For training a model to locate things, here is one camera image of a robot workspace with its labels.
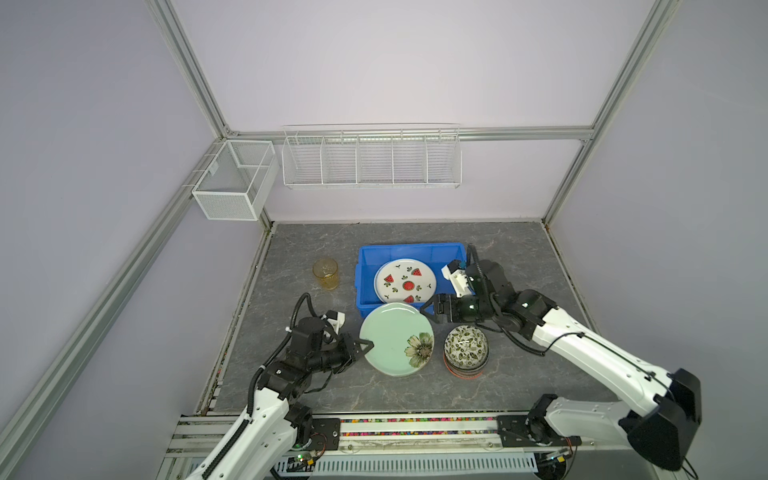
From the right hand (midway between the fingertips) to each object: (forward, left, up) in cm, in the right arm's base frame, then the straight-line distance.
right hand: (431, 312), depth 74 cm
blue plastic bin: (+30, -5, -15) cm, 34 cm away
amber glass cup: (+25, +34, -16) cm, 45 cm away
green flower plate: (-3, +7, -8) cm, 11 cm away
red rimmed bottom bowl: (-11, -9, -12) cm, 19 cm away
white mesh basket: (+48, +64, +5) cm, 80 cm away
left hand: (-7, +15, -7) cm, 18 cm away
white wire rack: (+52, +17, +11) cm, 56 cm away
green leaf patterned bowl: (-4, -10, -13) cm, 17 cm away
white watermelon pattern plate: (+21, +6, -18) cm, 28 cm away
